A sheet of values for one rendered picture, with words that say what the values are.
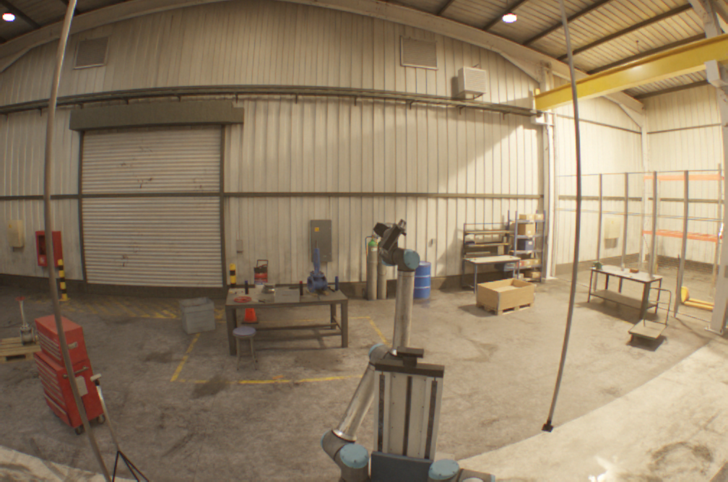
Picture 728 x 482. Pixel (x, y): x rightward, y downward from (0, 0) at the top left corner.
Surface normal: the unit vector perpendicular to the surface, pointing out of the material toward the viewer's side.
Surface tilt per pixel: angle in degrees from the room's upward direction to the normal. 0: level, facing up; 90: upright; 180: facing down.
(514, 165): 90
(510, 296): 90
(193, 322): 90
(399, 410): 90
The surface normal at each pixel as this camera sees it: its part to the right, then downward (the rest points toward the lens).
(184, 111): 0.22, 0.04
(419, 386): -0.31, 0.04
